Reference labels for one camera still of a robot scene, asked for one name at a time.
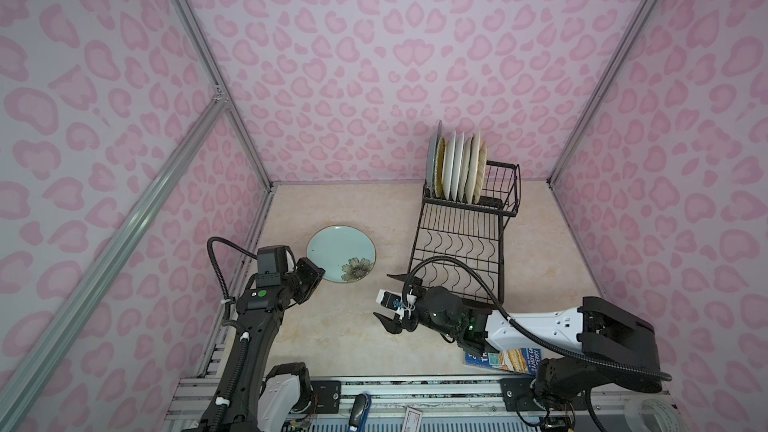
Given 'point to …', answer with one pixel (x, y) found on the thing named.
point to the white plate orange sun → (457, 167)
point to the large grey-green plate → (430, 164)
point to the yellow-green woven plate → (440, 167)
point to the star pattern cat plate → (473, 167)
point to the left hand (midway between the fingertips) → (326, 263)
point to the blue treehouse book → (521, 360)
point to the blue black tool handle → (359, 412)
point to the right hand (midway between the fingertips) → (384, 289)
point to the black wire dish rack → (461, 243)
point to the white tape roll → (649, 415)
